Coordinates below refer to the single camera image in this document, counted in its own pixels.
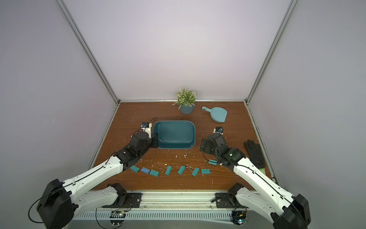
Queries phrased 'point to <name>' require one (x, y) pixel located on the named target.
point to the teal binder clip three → (181, 170)
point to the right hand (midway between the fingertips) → (208, 141)
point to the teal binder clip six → (205, 171)
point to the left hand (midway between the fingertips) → (159, 133)
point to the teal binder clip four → (195, 171)
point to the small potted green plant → (186, 100)
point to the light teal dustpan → (218, 114)
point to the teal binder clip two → (168, 170)
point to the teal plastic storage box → (175, 134)
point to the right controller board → (238, 217)
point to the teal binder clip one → (155, 172)
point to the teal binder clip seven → (213, 162)
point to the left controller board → (117, 217)
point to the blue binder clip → (146, 169)
